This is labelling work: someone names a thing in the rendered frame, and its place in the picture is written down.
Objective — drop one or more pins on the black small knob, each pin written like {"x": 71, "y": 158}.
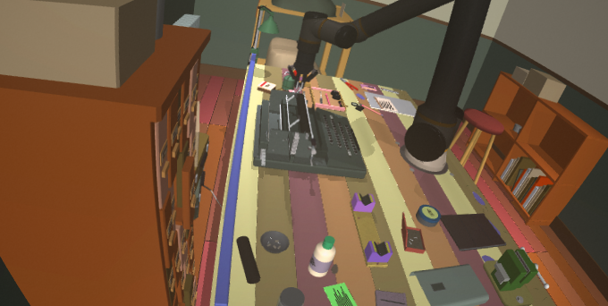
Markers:
{"x": 336, "y": 94}

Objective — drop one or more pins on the orange bookshelf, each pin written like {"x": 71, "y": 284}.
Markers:
{"x": 565, "y": 154}

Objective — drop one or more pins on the dark round tin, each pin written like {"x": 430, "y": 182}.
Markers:
{"x": 291, "y": 297}

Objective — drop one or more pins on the pale grey lever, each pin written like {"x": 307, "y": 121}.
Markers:
{"x": 312, "y": 152}

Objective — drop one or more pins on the black flat pad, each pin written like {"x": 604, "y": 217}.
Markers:
{"x": 471, "y": 231}

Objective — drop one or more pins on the green book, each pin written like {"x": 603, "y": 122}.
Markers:
{"x": 520, "y": 173}

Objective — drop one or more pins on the green small pot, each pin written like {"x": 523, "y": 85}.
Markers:
{"x": 288, "y": 81}

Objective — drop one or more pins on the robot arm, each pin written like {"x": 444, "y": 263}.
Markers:
{"x": 446, "y": 59}

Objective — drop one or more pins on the red and white box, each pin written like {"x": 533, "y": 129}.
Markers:
{"x": 267, "y": 86}

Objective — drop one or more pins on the black rubber platen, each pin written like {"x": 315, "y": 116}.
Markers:
{"x": 248, "y": 259}

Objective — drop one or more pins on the green printed card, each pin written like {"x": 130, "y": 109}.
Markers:
{"x": 340, "y": 295}

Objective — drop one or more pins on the wooden side table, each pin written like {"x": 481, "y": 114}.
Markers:
{"x": 339, "y": 54}

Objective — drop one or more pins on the pale blue paper stack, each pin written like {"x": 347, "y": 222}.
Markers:
{"x": 186, "y": 21}

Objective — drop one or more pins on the tan cardboard box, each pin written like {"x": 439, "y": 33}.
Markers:
{"x": 545, "y": 85}

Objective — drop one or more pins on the purple flat box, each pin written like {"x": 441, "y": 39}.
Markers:
{"x": 391, "y": 298}

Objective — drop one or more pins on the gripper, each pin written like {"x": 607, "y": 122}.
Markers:
{"x": 302, "y": 68}

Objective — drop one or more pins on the pink parts tray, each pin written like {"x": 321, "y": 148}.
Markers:
{"x": 327, "y": 98}

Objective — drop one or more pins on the beige round base plate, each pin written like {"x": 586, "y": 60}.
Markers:
{"x": 427, "y": 166}

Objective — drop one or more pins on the dark grey typewriter body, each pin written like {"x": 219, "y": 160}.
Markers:
{"x": 332, "y": 154}

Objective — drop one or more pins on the grey flat case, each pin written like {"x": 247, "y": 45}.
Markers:
{"x": 451, "y": 286}

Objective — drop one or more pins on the red seat wooden stool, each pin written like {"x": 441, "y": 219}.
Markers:
{"x": 482, "y": 123}

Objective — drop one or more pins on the orange book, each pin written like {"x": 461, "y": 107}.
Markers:
{"x": 541, "y": 188}

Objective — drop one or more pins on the blue round tin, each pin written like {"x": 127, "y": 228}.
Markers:
{"x": 428, "y": 215}

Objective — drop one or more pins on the purple tape dispenser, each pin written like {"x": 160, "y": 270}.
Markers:
{"x": 378, "y": 252}
{"x": 363, "y": 202}

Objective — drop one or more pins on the green desk lamp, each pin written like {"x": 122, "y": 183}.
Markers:
{"x": 269, "y": 25}

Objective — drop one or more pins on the dark grey bin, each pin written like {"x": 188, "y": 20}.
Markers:
{"x": 160, "y": 9}

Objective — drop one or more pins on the grey slotted plate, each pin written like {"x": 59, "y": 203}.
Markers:
{"x": 392, "y": 104}

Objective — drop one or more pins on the black scissors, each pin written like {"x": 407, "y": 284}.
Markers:
{"x": 357, "y": 106}

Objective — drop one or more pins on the white bottle green cap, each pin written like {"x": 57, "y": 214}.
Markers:
{"x": 322, "y": 258}

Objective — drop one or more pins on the red open box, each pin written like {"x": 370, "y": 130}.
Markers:
{"x": 412, "y": 236}

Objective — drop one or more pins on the purple card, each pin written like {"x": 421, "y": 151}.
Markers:
{"x": 369, "y": 88}

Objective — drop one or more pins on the orange drawer cabinet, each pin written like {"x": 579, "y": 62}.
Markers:
{"x": 81, "y": 178}

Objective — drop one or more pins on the grey mug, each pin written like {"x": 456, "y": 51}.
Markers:
{"x": 517, "y": 127}

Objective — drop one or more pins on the beige cardboard box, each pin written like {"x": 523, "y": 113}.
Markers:
{"x": 61, "y": 30}

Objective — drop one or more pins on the green small machine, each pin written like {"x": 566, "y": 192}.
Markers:
{"x": 514, "y": 269}

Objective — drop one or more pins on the grey cardboard box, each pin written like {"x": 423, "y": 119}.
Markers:
{"x": 519, "y": 74}

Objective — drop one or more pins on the black round dish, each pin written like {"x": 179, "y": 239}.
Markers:
{"x": 274, "y": 242}

